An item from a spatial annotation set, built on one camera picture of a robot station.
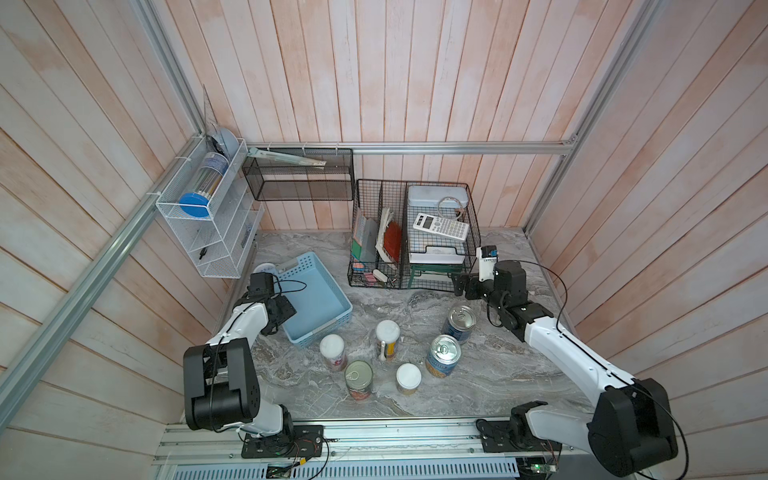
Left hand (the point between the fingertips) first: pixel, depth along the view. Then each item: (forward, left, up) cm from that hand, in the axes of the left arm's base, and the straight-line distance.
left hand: (283, 316), depth 92 cm
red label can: (-20, -25, +7) cm, 33 cm away
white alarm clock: (+19, +10, 0) cm, 22 cm away
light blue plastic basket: (+6, -11, -3) cm, 13 cm away
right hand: (+8, -55, +14) cm, 58 cm away
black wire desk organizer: (+20, -40, +16) cm, 48 cm away
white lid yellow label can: (-9, -33, +9) cm, 35 cm away
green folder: (+16, -48, +4) cm, 51 cm away
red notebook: (+29, -35, +4) cm, 46 cm away
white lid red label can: (-13, -18, +8) cm, 23 cm away
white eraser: (+17, -30, -1) cm, 35 cm away
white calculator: (+23, -50, +18) cm, 57 cm away
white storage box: (+34, -49, +20) cm, 63 cm away
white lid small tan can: (-20, -38, +4) cm, 43 cm away
